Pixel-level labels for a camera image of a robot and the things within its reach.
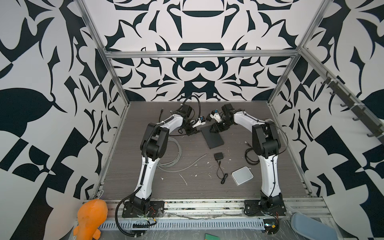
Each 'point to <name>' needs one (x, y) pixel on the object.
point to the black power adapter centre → (218, 156)
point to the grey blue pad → (310, 228)
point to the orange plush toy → (91, 215)
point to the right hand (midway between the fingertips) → (214, 129)
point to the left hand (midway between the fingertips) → (197, 127)
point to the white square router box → (242, 175)
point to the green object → (210, 237)
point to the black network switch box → (213, 139)
